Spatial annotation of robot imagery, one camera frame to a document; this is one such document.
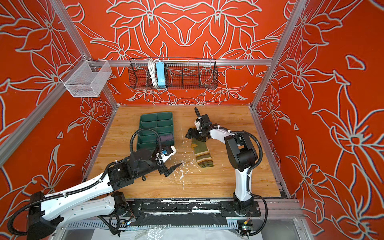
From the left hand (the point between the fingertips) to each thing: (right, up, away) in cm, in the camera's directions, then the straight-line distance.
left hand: (175, 153), depth 69 cm
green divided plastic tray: (-12, +13, +31) cm, 36 cm away
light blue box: (-11, +44, +21) cm, 50 cm away
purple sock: (-8, +4, +25) cm, 27 cm away
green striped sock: (+15, -6, +23) cm, 28 cm away
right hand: (+6, +5, +28) cm, 29 cm away
